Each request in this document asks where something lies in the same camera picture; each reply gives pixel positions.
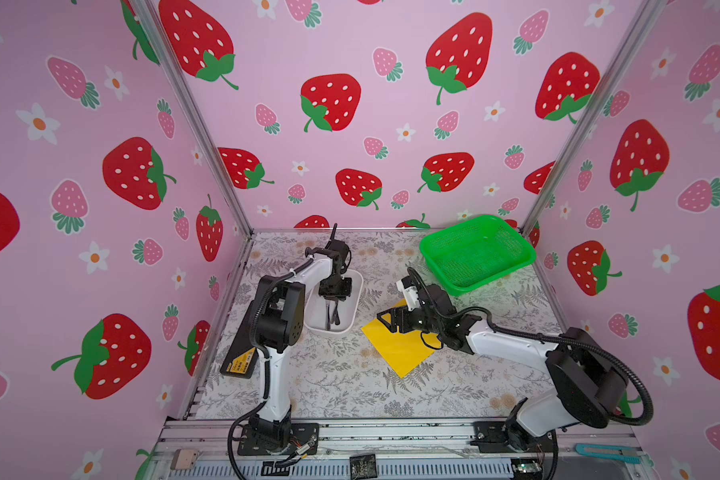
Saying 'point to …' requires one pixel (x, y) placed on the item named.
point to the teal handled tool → (611, 452)
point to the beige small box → (183, 459)
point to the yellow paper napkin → (404, 350)
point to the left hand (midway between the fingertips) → (344, 296)
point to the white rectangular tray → (349, 310)
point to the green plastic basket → (474, 253)
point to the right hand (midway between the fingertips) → (383, 314)
